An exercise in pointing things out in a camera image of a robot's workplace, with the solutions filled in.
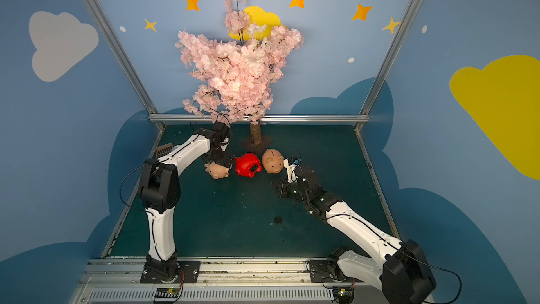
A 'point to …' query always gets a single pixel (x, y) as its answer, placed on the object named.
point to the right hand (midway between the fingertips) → (276, 181)
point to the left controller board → (167, 293)
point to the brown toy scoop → (163, 150)
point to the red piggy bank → (248, 165)
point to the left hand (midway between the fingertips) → (220, 158)
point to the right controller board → (344, 293)
